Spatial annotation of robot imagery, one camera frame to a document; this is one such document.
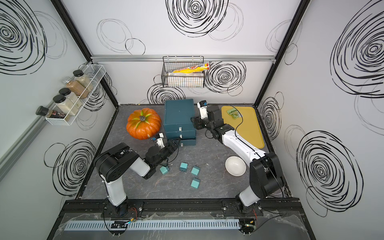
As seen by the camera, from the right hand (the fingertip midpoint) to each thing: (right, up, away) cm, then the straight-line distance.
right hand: (195, 117), depth 84 cm
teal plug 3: (0, -30, +1) cm, 30 cm away
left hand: (-9, -14, +4) cm, 17 cm away
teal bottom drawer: (-5, -16, +8) cm, 18 cm away
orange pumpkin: (-33, -4, +10) cm, 34 cm away
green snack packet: (+31, +4, +32) cm, 44 cm away
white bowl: (+23, -28, +2) cm, 36 cm away
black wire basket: (-4, +22, +3) cm, 23 cm away
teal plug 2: (-7, -29, +3) cm, 30 cm away
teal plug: (-18, -30, +1) cm, 35 cm away
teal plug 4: (0, -36, -3) cm, 36 cm away
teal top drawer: (-11, -6, -1) cm, 12 cm away
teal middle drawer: (-7, -11, +5) cm, 14 cm away
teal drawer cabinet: (-9, -2, -1) cm, 9 cm away
